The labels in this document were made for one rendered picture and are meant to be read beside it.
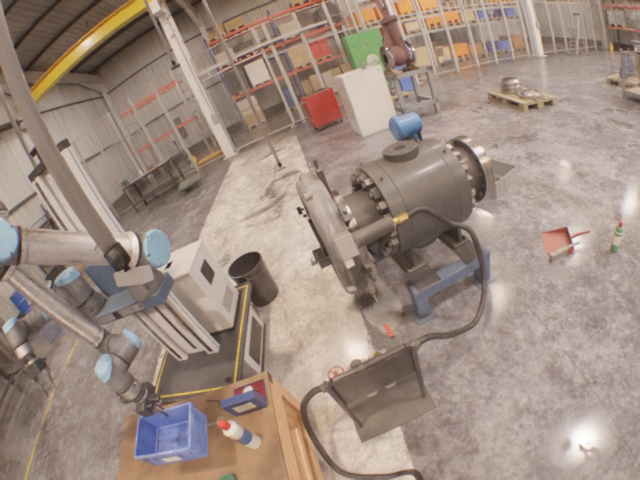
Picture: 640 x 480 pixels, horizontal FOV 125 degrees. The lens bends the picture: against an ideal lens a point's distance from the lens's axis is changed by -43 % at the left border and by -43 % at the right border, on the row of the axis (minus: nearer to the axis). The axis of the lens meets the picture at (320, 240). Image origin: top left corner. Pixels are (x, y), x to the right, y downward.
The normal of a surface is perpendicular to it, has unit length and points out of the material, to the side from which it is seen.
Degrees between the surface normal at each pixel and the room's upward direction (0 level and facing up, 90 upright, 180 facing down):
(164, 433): 0
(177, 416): 90
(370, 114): 90
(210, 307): 90
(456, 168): 51
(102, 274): 90
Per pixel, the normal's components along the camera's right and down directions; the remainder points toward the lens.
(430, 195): 0.08, 0.12
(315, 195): -0.22, -0.48
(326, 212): -0.10, -0.22
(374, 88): 0.15, 0.51
